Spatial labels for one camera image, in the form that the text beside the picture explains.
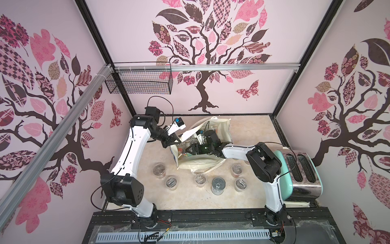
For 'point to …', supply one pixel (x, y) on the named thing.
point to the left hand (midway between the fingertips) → (176, 144)
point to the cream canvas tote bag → (197, 163)
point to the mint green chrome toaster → (300, 179)
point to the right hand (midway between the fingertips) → (188, 149)
